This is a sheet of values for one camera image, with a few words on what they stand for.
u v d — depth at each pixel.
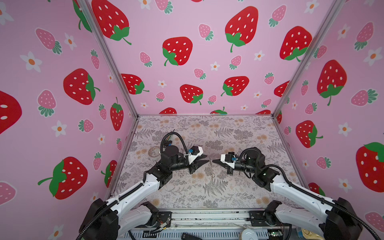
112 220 0.39
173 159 0.61
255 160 0.55
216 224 0.73
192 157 0.63
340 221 0.40
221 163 0.60
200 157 0.73
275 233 0.70
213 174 0.90
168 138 1.07
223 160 0.59
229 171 0.65
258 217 0.75
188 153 0.60
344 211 0.40
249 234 0.66
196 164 0.65
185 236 0.68
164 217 0.75
